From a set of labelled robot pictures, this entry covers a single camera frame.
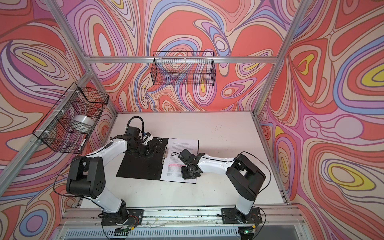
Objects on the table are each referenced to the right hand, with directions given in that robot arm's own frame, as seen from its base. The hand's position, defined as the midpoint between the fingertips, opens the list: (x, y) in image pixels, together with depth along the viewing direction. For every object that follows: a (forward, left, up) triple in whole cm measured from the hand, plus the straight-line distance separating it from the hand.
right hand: (188, 179), depth 86 cm
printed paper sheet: (+5, +10, +1) cm, 11 cm away
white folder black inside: (+7, +24, +1) cm, 25 cm away
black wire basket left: (+16, +55, +35) cm, 67 cm away
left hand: (+14, +17, +9) cm, 24 cm away
